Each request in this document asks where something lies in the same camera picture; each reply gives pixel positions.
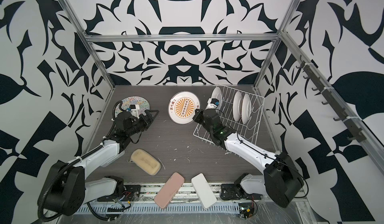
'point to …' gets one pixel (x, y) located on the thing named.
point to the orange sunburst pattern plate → (182, 107)
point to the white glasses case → (203, 191)
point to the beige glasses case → (146, 161)
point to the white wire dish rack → (251, 132)
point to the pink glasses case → (169, 190)
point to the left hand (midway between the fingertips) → (157, 112)
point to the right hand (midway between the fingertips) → (194, 109)
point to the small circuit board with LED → (246, 210)
